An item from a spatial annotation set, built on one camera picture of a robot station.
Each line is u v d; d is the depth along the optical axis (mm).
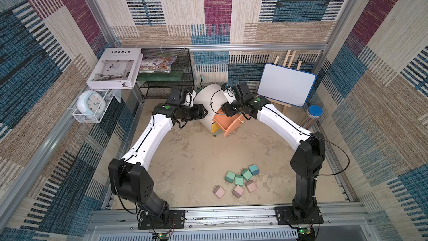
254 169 862
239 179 832
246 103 637
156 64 837
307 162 504
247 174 839
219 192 794
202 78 1139
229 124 782
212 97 700
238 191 793
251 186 817
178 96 617
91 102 649
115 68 746
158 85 1186
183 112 672
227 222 733
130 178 422
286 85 992
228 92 740
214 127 856
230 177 831
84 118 672
